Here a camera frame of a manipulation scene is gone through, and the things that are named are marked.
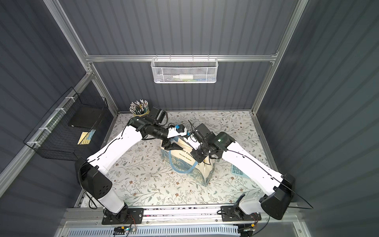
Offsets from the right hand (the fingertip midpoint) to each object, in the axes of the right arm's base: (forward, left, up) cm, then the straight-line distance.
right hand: (195, 154), depth 73 cm
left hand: (+5, +7, +4) cm, 9 cm away
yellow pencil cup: (+33, +36, -6) cm, 49 cm away
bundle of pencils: (+39, +40, -5) cm, 56 cm away
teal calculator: (-1, -25, -19) cm, 31 cm away
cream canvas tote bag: (+2, +7, -12) cm, 14 cm away
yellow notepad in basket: (+1, +48, +13) cm, 50 cm away
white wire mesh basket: (+68, +8, +5) cm, 69 cm away
